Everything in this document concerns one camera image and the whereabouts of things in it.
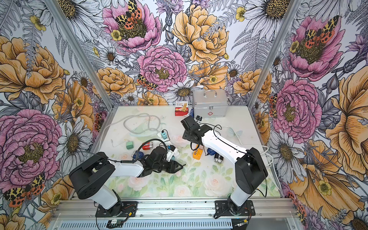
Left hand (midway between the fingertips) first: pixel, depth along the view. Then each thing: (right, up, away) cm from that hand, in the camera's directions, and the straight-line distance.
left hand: (179, 169), depth 86 cm
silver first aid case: (+22, +42, +22) cm, 52 cm away
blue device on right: (+20, +9, +7) cm, 23 cm away
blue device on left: (-25, +7, +4) cm, 26 cm away
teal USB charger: (-11, +20, +10) cm, 25 cm away
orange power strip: (+11, +8, +6) cm, 15 cm away
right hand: (+6, +19, 0) cm, 19 cm away
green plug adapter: (-33, +13, +11) cm, 37 cm away
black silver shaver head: (+24, +6, +3) cm, 25 cm away
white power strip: (-4, +10, -5) cm, 12 cm away
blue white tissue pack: (+8, +34, +26) cm, 44 cm away
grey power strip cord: (-16, +22, +21) cm, 34 cm away
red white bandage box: (0, +39, +30) cm, 49 cm away
